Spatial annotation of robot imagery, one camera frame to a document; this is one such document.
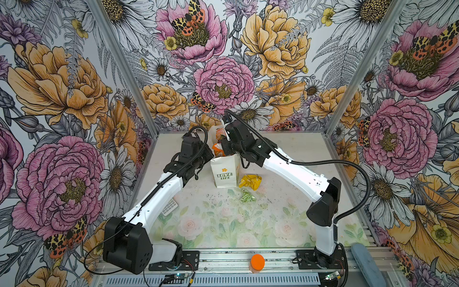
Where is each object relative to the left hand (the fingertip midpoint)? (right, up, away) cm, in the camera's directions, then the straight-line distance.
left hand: (212, 155), depth 83 cm
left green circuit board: (-11, -47, -11) cm, 50 cm away
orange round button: (+19, -39, -15) cm, 46 cm away
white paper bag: (+6, -7, +2) cm, 9 cm away
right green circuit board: (+49, -47, -11) cm, 69 cm away
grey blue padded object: (+63, -45, -14) cm, 79 cm away
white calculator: (-21, -25, +6) cm, 34 cm away
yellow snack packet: (+19, -13, +7) cm, 24 cm away
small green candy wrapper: (+16, -21, +6) cm, 27 cm away
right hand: (+7, +5, -5) cm, 10 cm away
